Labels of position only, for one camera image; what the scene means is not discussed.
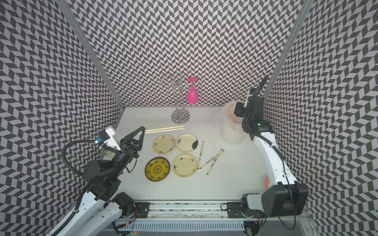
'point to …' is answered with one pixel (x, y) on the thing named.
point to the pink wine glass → (192, 95)
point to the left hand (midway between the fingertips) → (146, 130)
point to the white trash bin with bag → (232, 130)
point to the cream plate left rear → (164, 144)
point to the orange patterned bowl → (267, 182)
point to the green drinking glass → (106, 152)
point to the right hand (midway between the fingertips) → (244, 106)
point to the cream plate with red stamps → (184, 164)
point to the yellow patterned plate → (157, 169)
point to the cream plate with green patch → (186, 142)
